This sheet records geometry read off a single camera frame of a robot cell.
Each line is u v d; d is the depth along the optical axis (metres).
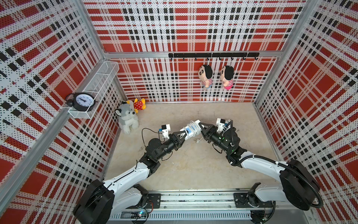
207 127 0.72
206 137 0.71
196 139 0.96
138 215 0.69
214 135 0.69
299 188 0.41
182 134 0.71
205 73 0.91
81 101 0.64
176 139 0.66
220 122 0.74
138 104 1.14
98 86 0.80
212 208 0.72
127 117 0.93
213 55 0.88
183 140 0.72
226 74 0.94
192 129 0.72
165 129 0.72
